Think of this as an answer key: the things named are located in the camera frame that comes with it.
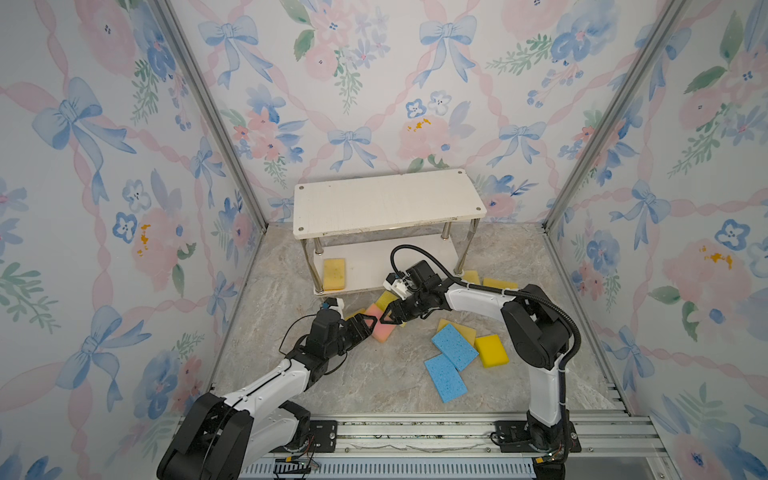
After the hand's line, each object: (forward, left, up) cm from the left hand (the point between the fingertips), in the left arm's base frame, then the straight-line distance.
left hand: (373, 321), depth 84 cm
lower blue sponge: (-13, -20, -8) cm, 25 cm away
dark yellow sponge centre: (+20, -42, -9) cm, 47 cm away
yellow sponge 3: (+21, -33, -7) cm, 40 cm away
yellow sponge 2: (+16, +13, 0) cm, 21 cm away
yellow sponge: (+7, +4, -6) cm, 10 cm away
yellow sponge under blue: (0, -28, -7) cm, 29 cm away
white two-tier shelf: (+12, +4, +24) cm, 27 cm away
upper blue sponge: (-5, -24, -6) cm, 25 cm away
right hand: (+4, -3, -5) cm, 7 cm away
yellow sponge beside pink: (+12, -3, -8) cm, 14 cm away
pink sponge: (0, -2, -6) cm, 6 cm away
